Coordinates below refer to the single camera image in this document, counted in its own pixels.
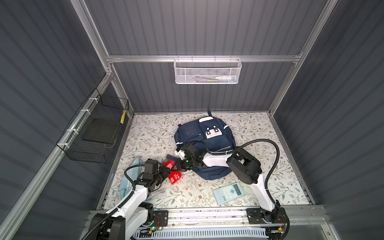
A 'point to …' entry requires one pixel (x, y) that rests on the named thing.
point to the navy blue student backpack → (215, 134)
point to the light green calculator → (228, 193)
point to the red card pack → (174, 176)
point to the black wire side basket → (97, 106)
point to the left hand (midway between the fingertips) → (169, 170)
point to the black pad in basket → (102, 129)
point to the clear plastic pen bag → (156, 194)
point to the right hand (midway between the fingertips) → (173, 171)
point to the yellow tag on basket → (123, 117)
